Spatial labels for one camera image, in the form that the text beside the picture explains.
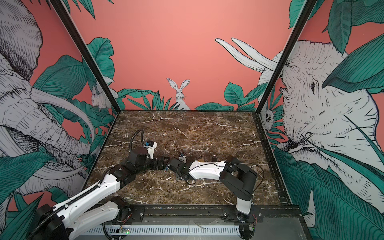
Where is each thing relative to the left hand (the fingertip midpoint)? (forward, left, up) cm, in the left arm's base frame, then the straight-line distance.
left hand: (164, 156), depth 80 cm
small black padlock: (+5, -30, -14) cm, 34 cm away
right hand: (-5, -7, -12) cm, 15 cm away
